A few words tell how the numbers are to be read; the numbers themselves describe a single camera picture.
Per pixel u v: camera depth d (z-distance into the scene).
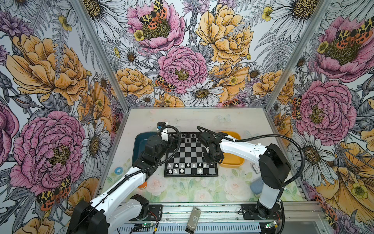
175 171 0.85
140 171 0.53
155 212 0.74
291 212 0.77
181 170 0.85
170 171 0.85
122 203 0.48
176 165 0.87
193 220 0.69
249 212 0.69
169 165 0.87
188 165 0.87
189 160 0.91
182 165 0.87
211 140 0.66
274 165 0.47
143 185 0.80
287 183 0.51
